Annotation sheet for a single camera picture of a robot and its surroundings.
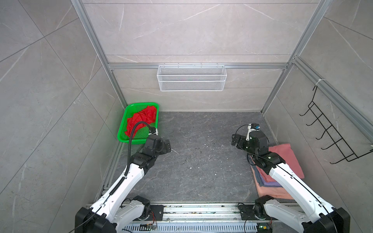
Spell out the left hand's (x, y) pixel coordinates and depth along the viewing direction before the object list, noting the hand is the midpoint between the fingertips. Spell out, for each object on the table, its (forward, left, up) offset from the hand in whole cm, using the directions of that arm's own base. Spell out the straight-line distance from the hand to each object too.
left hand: (161, 139), depth 81 cm
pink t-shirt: (-6, -74, -8) cm, 75 cm away
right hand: (0, -44, +2) cm, 44 cm away
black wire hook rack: (-14, -82, +14) cm, 85 cm away
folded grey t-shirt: (-19, -55, -12) cm, 59 cm away
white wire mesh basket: (+44, -18, +11) cm, 49 cm away
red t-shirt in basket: (+33, +16, -15) cm, 40 cm away
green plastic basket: (+18, +19, -16) cm, 31 cm away
